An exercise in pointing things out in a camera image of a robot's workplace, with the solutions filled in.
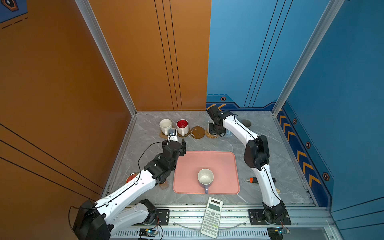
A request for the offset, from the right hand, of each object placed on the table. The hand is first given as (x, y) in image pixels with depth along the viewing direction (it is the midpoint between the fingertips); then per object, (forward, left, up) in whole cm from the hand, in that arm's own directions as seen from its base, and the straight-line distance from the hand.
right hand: (212, 132), depth 99 cm
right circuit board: (-54, -26, -9) cm, 61 cm away
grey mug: (+5, -23, +4) cm, 24 cm away
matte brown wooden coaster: (0, +19, -4) cm, 19 cm away
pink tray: (-21, -7, -8) cm, 23 cm away
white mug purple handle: (-28, +5, -5) cm, 29 cm away
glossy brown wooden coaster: (+4, +10, -5) cm, 12 cm away
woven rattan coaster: (+3, +3, -5) cm, 7 cm away
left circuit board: (-54, +34, -8) cm, 65 cm away
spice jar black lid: (-34, +28, -3) cm, 44 cm away
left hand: (-16, +21, +15) cm, 30 cm away
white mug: (+7, +33, 0) cm, 34 cm away
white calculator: (-49, +3, -6) cm, 49 cm away
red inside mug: (+6, +21, -1) cm, 22 cm away
